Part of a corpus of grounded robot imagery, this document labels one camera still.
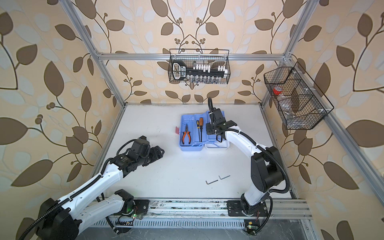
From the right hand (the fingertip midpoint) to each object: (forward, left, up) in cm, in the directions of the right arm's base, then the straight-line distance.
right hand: (211, 128), depth 90 cm
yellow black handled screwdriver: (+7, +8, -6) cm, 12 cm away
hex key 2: (-25, -6, -14) cm, 29 cm away
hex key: (-27, +2, -14) cm, 31 cm away
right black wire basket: (0, -44, +20) cm, 48 cm away
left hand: (-14, +29, -2) cm, 32 cm away
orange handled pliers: (+5, +18, -12) cm, 22 cm away
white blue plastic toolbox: (0, +12, -5) cm, 13 cm away
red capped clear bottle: (+9, -36, +21) cm, 42 cm away
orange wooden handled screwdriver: (+6, +6, -5) cm, 10 cm away
